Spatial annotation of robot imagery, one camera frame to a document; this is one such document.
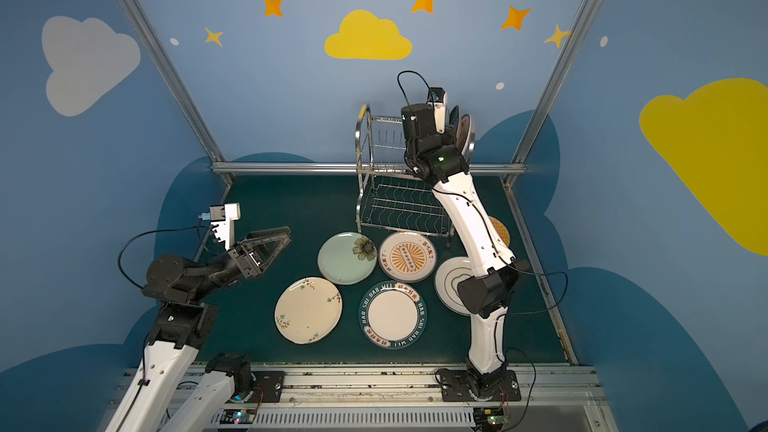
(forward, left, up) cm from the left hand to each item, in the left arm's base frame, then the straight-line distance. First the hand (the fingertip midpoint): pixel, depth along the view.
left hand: (291, 241), depth 58 cm
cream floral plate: (0, +4, -37) cm, 38 cm away
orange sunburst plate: (+19, -26, -38) cm, 49 cm away
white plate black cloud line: (+13, -39, -38) cm, 56 cm away
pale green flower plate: (+18, -6, -38) cm, 43 cm away
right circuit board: (-25, -44, -38) cm, 64 cm away
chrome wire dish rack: (+42, -20, -34) cm, 58 cm away
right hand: (+31, -33, +6) cm, 46 cm away
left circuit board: (-25, +16, -38) cm, 49 cm away
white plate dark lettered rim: (-1, -21, -38) cm, 43 cm away
